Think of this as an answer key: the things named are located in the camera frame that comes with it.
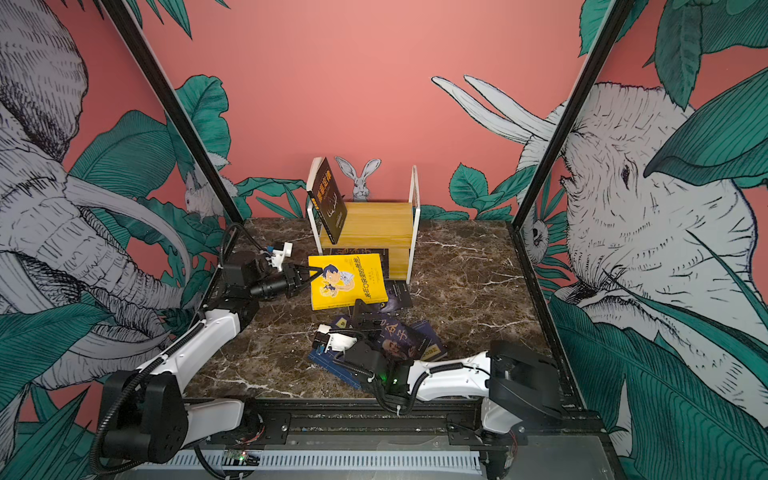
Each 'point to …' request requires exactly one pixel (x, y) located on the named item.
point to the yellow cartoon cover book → (346, 279)
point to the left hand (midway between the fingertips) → (320, 269)
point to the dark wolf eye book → (398, 295)
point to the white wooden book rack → (387, 228)
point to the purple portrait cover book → (397, 337)
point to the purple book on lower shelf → (382, 252)
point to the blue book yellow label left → (327, 360)
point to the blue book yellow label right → (428, 344)
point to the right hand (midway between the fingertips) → (354, 307)
